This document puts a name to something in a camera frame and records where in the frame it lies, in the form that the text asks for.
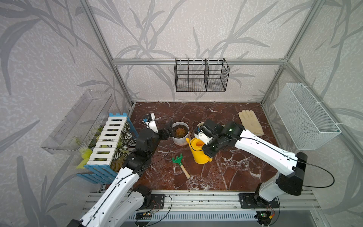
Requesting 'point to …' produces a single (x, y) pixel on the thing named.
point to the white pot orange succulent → (180, 132)
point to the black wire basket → (201, 75)
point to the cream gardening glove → (250, 122)
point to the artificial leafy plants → (127, 141)
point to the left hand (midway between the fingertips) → (165, 122)
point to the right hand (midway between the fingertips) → (205, 150)
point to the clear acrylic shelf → (79, 130)
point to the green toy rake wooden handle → (178, 160)
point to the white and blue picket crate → (99, 169)
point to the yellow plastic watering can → (199, 156)
